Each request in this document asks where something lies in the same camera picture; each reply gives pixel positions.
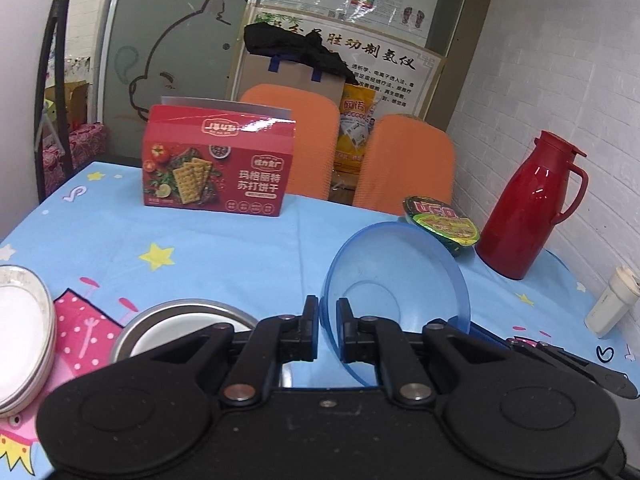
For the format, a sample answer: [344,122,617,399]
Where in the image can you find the yellow snack bag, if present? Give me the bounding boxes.
[334,84,378,174]

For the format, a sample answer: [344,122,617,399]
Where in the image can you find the white blue-rimmed deep plate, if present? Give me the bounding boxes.
[0,264,56,417]

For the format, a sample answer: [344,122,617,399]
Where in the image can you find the blue patterned tablecloth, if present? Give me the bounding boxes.
[0,160,640,478]

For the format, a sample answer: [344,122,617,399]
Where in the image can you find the stainless steel bowl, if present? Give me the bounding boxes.
[108,298,292,390]

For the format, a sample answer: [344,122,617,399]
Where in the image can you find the instant noodle cup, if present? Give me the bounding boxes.
[402,195,480,258]

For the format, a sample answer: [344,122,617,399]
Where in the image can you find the black stand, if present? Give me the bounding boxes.
[34,0,82,206]

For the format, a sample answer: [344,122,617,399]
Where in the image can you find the red thermos jug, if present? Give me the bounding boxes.
[476,130,589,281]

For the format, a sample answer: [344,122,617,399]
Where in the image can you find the lower wall poster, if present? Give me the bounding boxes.
[227,4,444,118]

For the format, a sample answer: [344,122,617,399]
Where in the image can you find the white cup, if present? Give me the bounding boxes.
[585,266,640,338]

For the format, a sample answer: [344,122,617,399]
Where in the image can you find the left orange chair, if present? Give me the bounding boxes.
[241,84,340,200]

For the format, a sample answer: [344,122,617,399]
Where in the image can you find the blue translucent bowl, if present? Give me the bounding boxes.
[310,221,471,388]

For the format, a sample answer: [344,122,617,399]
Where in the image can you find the white round reflector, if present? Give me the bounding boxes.
[1,0,53,236]

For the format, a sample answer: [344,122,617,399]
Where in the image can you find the black cloth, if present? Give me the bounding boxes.
[244,22,357,84]

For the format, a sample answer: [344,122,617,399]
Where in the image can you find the orange chair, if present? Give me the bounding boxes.
[241,84,340,200]
[352,115,456,216]

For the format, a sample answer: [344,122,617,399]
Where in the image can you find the cardboard box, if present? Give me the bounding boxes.
[233,52,345,105]

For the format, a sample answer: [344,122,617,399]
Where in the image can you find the right orange chair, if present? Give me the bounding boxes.
[352,115,456,216]

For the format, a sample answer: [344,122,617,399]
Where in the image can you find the pink floral fabric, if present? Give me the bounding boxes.
[42,122,107,196]

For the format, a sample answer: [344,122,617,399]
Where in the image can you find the red cracker box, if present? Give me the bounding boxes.
[141,98,296,217]

